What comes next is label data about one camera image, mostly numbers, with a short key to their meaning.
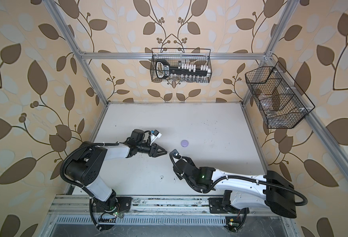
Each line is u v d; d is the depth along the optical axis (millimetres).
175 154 650
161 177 828
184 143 964
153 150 789
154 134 823
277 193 407
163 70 841
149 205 756
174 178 826
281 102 737
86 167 475
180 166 568
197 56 911
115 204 725
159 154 814
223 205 663
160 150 817
